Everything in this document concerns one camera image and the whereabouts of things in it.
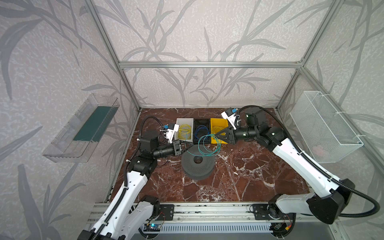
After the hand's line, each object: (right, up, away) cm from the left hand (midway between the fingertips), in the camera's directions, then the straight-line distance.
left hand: (193, 142), depth 66 cm
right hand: (+11, +5, +2) cm, 12 cm away
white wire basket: (+56, +3, -5) cm, 57 cm away
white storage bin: (-10, +9, +39) cm, 41 cm away
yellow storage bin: (+14, +7, +35) cm, 38 cm away
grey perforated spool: (+1, -15, +24) cm, 29 cm away
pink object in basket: (+62, -5, +7) cm, 62 cm away
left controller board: (-20, -41, +4) cm, 46 cm away
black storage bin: (+4, +2, +37) cm, 37 cm away
